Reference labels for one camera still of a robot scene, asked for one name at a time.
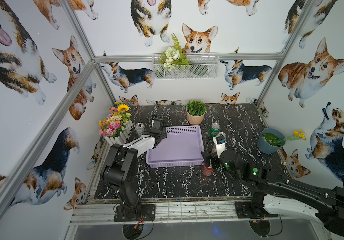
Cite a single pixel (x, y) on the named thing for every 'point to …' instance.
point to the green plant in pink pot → (195, 111)
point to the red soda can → (207, 171)
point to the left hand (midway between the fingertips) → (157, 127)
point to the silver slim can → (140, 128)
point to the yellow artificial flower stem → (297, 135)
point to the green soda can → (215, 128)
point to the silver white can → (222, 134)
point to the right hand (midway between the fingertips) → (212, 146)
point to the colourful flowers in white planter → (116, 125)
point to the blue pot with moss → (270, 141)
